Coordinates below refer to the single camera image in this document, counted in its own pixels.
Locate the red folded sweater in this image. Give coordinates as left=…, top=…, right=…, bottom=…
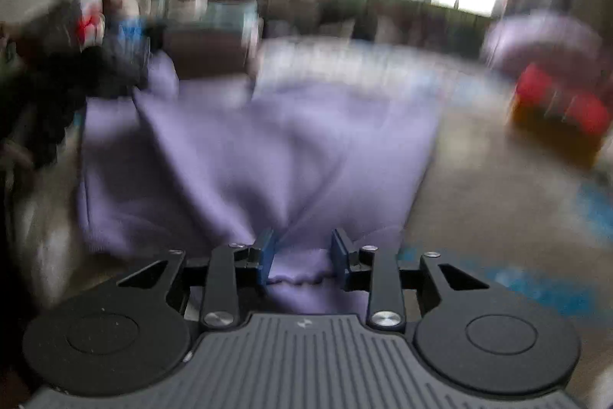
left=515, top=63, right=611, bottom=136

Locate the dark desk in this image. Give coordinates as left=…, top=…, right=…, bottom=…
left=158, top=0, right=264, bottom=79

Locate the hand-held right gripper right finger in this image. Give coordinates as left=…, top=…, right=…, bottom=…
left=333, top=228, right=489, bottom=327

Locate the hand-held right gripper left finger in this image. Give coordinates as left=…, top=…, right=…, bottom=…
left=117, top=228, right=276, bottom=327

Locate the yellow folded sweater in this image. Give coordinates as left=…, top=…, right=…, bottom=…
left=510, top=100, right=604, bottom=168

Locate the purple sweatshirt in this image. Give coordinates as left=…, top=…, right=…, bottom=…
left=77, top=54, right=444, bottom=319

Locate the colourful alphabet foam mat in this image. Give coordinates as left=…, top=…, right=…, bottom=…
left=266, top=0, right=494, bottom=55

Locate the lilac quilt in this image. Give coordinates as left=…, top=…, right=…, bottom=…
left=481, top=9, right=613, bottom=89

